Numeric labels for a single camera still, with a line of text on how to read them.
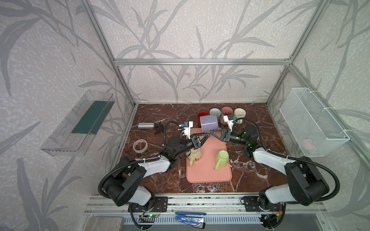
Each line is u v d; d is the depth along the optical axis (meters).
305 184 0.43
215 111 1.04
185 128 0.71
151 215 0.71
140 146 0.96
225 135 0.69
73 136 0.63
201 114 1.06
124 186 0.43
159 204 0.72
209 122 0.72
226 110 1.03
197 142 0.68
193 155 0.83
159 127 1.05
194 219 0.68
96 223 0.67
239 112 1.04
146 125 1.02
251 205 0.73
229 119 0.74
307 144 0.74
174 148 0.61
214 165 0.82
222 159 0.80
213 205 0.75
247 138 0.65
